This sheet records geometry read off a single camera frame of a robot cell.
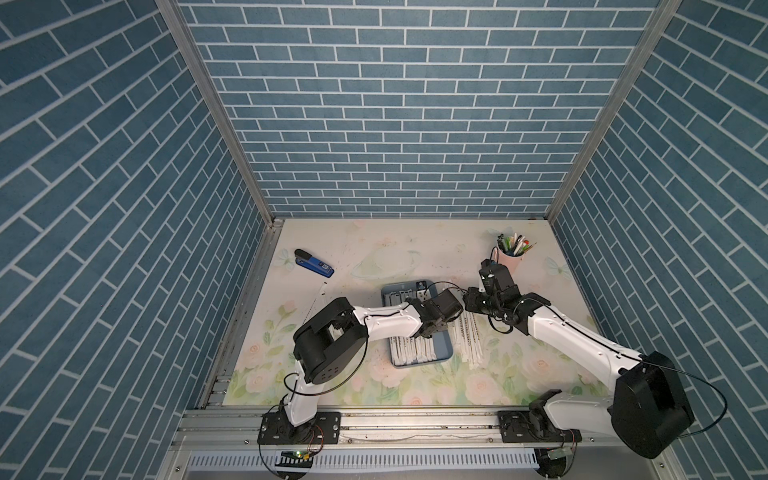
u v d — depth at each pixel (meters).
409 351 0.86
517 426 0.74
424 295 0.83
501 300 0.65
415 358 0.85
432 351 0.87
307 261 1.03
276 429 0.72
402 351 0.86
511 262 0.98
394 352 0.86
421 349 0.86
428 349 0.87
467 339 0.89
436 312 0.70
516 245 0.99
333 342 0.50
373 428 0.75
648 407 0.41
